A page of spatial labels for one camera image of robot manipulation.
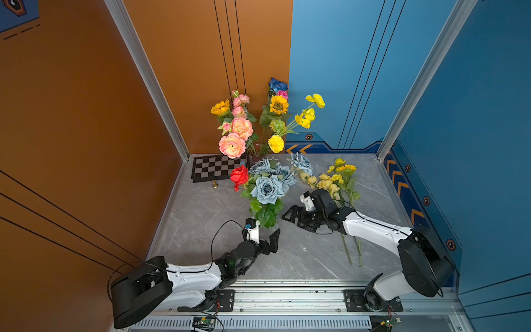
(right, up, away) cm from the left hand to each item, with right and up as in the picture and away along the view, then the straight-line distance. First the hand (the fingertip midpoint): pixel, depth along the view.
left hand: (271, 226), depth 81 cm
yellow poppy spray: (+39, +19, +22) cm, 48 cm away
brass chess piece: (-29, +15, +25) cm, 41 cm away
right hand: (+7, +2, +3) cm, 8 cm away
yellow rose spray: (+28, +17, +19) cm, 38 cm away
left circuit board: (-22, -31, -10) cm, 40 cm away
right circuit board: (+40, -30, -11) cm, 51 cm away
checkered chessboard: (-30, +24, +30) cm, 49 cm away
